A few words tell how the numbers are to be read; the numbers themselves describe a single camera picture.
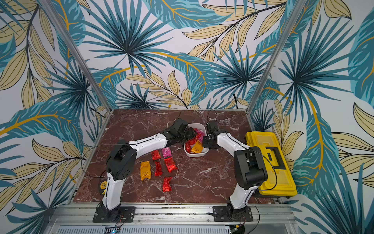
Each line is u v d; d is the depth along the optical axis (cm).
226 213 71
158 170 86
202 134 98
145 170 85
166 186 80
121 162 52
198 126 104
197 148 94
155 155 93
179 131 74
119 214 67
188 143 96
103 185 80
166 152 93
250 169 48
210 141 70
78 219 73
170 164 88
